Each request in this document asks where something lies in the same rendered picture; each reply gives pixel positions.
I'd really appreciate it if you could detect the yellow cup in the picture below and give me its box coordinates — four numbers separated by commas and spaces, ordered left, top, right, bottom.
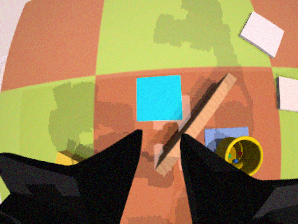
216, 135, 263, 176

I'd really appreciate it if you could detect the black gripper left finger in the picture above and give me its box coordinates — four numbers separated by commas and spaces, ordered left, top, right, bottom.
0, 129, 144, 224

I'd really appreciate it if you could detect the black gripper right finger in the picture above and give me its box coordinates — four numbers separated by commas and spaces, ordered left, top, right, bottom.
180, 133, 298, 224

